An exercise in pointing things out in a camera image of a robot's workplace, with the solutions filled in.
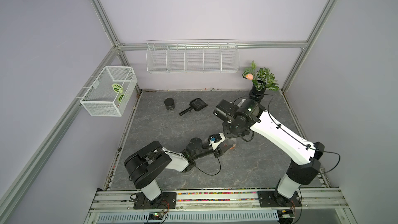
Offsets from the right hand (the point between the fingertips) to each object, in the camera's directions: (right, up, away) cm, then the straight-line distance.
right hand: (230, 132), depth 70 cm
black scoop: (-18, +13, +39) cm, 44 cm away
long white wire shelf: (-21, +45, +31) cm, 59 cm away
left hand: (+1, -6, +7) cm, 9 cm away
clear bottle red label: (0, -5, +5) cm, 7 cm away
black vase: (+23, +19, +33) cm, 44 cm away
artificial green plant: (+21, +28, +19) cm, 40 cm away
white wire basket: (-60, +19, +9) cm, 64 cm away
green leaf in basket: (-57, +22, +9) cm, 62 cm away
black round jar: (-37, +14, +39) cm, 55 cm away
